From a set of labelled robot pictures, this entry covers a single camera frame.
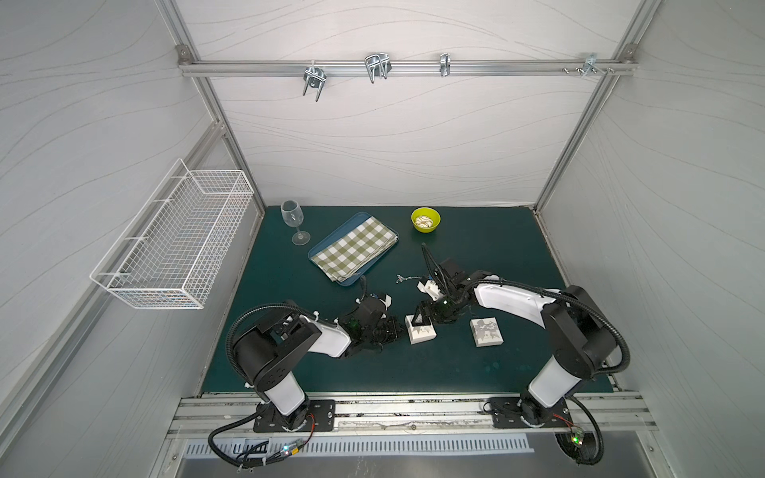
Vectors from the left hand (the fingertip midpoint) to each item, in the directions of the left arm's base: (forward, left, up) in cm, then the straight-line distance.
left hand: (411, 333), depth 86 cm
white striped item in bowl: (+43, -6, +2) cm, 43 cm away
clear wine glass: (+37, +41, +10) cm, 56 cm away
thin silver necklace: (+20, +3, -2) cm, 20 cm away
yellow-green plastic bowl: (+47, -10, +2) cm, 48 cm away
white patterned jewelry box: (0, -22, +2) cm, 22 cm away
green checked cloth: (+28, +23, 0) cm, 36 cm away
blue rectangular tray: (+39, +25, +1) cm, 47 cm away
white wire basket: (+5, +59, +30) cm, 66 cm away
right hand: (+3, -3, +2) cm, 4 cm away
